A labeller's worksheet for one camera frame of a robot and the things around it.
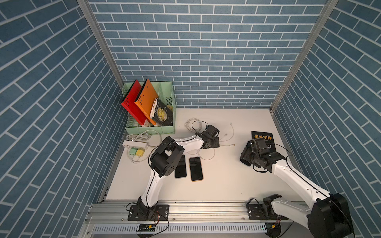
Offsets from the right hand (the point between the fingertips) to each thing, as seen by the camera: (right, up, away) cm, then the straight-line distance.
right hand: (246, 155), depth 86 cm
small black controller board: (-54, -32, -14) cm, 64 cm away
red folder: (-69, +30, 0) cm, 76 cm away
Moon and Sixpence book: (-53, +25, +12) cm, 60 cm away
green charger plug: (-70, +1, +8) cm, 71 cm away
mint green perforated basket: (-53, +42, +21) cm, 71 cm away
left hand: (-15, +5, +12) cm, 19 cm away
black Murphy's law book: (+21, +9, +16) cm, 27 cm away
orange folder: (-60, +33, +3) cm, 69 cm away
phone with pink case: (-30, -9, +2) cm, 31 cm away
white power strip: (-74, +5, +8) cm, 75 cm away
